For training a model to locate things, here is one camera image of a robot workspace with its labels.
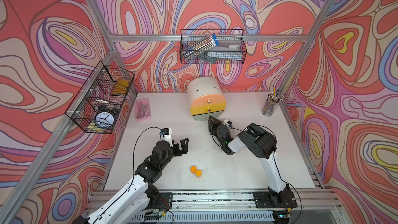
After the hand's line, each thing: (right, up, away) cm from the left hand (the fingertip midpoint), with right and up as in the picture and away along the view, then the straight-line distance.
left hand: (183, 140), depth 80 cm
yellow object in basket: (-33, +27, -1) cm, 42 cm away
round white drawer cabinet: (+13, +23, +9) cm, 27 cm away
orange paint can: (+5, -16, +2) cm, 17 cm away
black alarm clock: (-33, +12, -12) cm, 38 cm away
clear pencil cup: (+54, +20, +17) cm, 60 cm away
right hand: (+13, +9, +19) cm, 25 cm away
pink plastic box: (-32, +16, +29) cm, 45 cm away
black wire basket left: (-40, +17, -8) cm, 45 cm away
